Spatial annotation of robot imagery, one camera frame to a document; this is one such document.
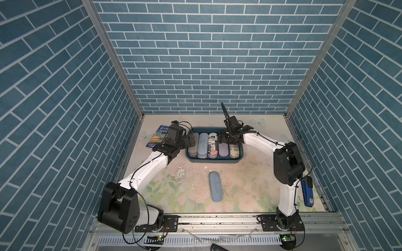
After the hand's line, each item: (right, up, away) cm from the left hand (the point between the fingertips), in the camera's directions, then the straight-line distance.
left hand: (190, 138), depth 86 cm
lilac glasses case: (+19, -7, +8) cm, 22 cm away
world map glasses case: (+26, -8, +11) cm, 29 cm away
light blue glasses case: (+6, -5, +8) cm, 11 cm away
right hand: (+19, -1, +10) cm, 22 cm away
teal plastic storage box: (+17, -13, +8) cm, 23 cm away
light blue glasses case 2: (+14, -25, -3) cm, 29 cm away
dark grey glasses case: (+1, -8, +7) cm, 11 cm away
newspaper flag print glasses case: (+13, -5, +8) cm, 16 cm away
